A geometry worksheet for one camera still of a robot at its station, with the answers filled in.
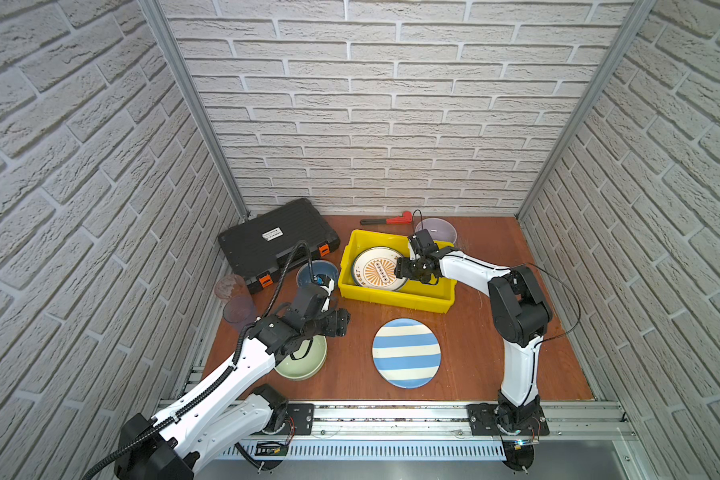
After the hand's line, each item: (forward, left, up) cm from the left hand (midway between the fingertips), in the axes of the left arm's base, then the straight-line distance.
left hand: (339, 311), depth 79 cm
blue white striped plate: (-7, -19, -13) cm, 24 cm away
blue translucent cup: (+6, +31, -11) cm, 33 cm away
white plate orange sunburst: (+21, -11, -11) cm, 26 cm away
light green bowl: (-10, +9, -8) cm, 16 cm away
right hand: (+19, -20, -9) cm, 29 cm away
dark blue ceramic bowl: (+20, +7, -8) cm, 23 cm away
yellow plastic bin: (+7, -22, -5) cm, 24 cm away
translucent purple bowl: (+36, -36, -9) cm, 52 cm away
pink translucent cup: (+11, +33, -3) cm, 35 cm away
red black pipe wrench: (+46, -25, -12) cm, 54 cm away
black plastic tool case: (+29, +29, -8) cm, 42 cm away
